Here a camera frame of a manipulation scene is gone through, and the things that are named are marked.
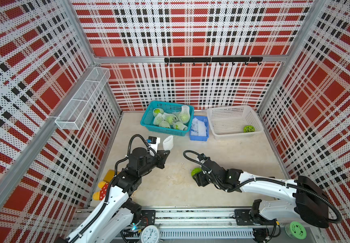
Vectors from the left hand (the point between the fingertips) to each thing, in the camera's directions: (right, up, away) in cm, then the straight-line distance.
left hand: (171, 151), depth 75 cm
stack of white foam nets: (+17, +11, +32) cm, 38 cm away
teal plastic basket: (-20, +16, +36) cm, 44 cm away
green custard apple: (+7, +19, +27) cm, 34 cm away
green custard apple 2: (+51, +11, +26) cm, 59 cm away
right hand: (+16, -13, +6) cm, 21 cm away
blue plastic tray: (+21, +4, +26) cm, 34 cm away
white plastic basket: (+41, +16, +40) cm, 60 cm away
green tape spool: (+57, -34, -9) cm, 67 cm away
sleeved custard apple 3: (-7, +15, +30) cm, 34 cm away
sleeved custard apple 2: (-4, +18, +33) cm, 37 cm away
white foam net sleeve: (-1, +5, -7) cm, 9 cm away
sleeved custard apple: (-13, +25, +36) cm, 46 cm away
